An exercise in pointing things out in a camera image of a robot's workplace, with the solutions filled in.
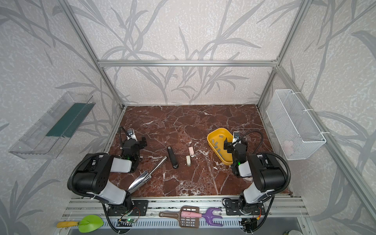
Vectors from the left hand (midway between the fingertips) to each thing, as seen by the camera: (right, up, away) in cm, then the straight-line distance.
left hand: (136, 131), depth 93 cm
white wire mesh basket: (+82, +2, -32) cm, 88 cm away
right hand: (+64, -2, 0) cm, 64 cm away
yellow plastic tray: (+52, -6, +7) cm, 53 cm away
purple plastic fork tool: (+45, -39, -23) cm, 64 cm away
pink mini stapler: (+36, -13, -2) cm, 38 cm away
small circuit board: (+7, -41, -23) cm, 47 cm away
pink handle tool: (+34, -37, -24) cm, 56 cm away
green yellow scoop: (-12, -41, -25) cm, 50 cm away
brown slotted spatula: (+33, -42, -23) cm, 58 cm away
